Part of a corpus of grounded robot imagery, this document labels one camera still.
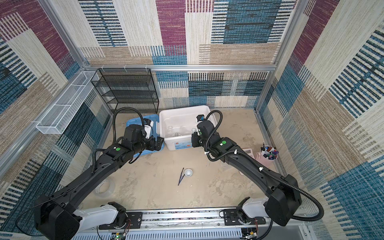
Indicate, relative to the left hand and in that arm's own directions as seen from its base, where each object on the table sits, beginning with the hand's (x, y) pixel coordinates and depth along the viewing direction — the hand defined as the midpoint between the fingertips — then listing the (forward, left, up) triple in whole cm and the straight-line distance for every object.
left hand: (156, 135), depth 79 cm
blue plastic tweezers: (-14, -12, -22) cm, 28 cm away
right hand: (-1, -20, 0) cm, 20 cm away
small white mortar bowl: (-12, -16, -20) cm, 29 cm away
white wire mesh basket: (0, +45, +12) cm, 47 cm away
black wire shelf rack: (+44, +27, -2) cm, 51 cm away
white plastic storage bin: (+21, -8, -16) cm, 28 cm away
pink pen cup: (-8, -60, -10) cm, 61 cm away
